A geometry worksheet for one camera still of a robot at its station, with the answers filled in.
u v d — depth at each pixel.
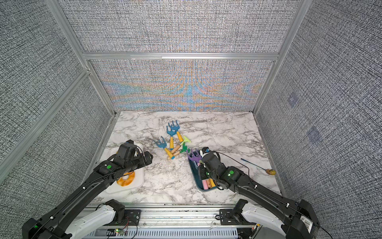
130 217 0.73
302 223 0.39
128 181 0.83
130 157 0.61
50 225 0.39
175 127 1.10
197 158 0.88
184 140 1.00
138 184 0.84
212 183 0.80
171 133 1.06
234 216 0.65
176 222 0.73
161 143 1.03
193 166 0.88
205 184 0.80
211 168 0.59
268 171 0.88
